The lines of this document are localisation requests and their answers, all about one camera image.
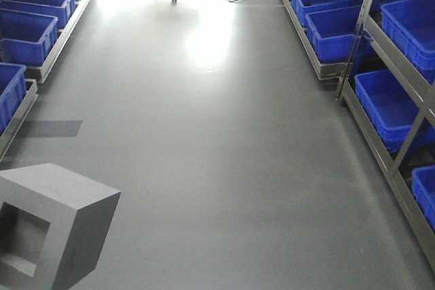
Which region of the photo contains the row of blue bins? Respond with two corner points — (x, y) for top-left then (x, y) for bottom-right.
(344, 0), (435, 234)

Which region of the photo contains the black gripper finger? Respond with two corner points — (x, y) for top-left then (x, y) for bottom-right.
(0, 206), (18, 247)

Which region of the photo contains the steel rack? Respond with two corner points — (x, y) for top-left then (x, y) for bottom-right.
(269, 0), (355, 81)
(0, 79), (39, 162)
(0, 0), (98, 85)
(320, 0), (435, 276)

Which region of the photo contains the grey block with square hole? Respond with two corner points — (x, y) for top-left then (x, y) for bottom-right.
(0, 162), (122, 290)

